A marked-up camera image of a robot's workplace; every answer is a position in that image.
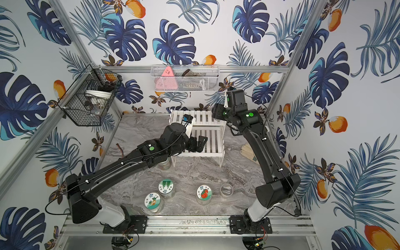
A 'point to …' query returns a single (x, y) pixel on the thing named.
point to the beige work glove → (247, 151)
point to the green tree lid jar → (166, 189)
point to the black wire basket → (85, 100)
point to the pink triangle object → (166, 81)
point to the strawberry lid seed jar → (203, 194)
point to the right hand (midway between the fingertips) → (218, 109)
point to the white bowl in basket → (98, 94)
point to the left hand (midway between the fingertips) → (200, 133)
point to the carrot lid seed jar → (153, 203)
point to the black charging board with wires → (117, 144)
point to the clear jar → (226, 190)
